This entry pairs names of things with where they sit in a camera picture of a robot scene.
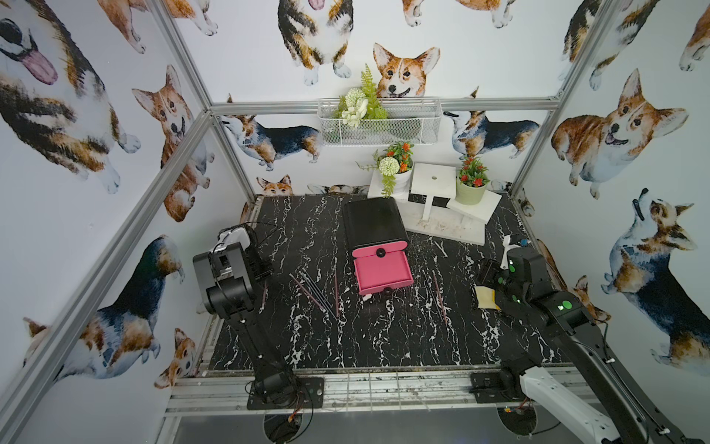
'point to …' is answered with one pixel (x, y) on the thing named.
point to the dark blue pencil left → (320, 298)
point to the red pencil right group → (440, 298)
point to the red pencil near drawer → (336, 294)
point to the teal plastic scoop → (524, 241)
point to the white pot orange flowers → (395, 166)
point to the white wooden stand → (440, 214)
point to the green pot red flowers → (471, 182)
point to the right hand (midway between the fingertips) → (481, 261)
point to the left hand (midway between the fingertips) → (266, 280)
